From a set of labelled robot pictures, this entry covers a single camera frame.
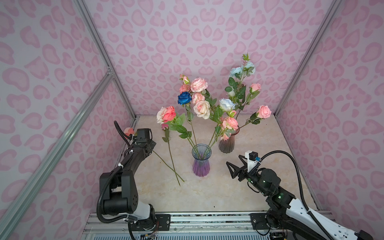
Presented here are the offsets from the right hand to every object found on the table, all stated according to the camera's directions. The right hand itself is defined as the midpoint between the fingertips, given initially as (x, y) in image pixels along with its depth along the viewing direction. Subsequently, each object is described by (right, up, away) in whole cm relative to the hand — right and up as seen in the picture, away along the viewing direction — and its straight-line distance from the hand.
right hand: (232, 160), depth 75 cm
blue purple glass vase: (-16, +3, +4) cm, 16 cm away
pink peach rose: (-59, +14, +16) cm, 62 cm away
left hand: (-46, +7, +17) cm, 50 cm away
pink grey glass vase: (+1, +5, +18) cm, 19 cm away
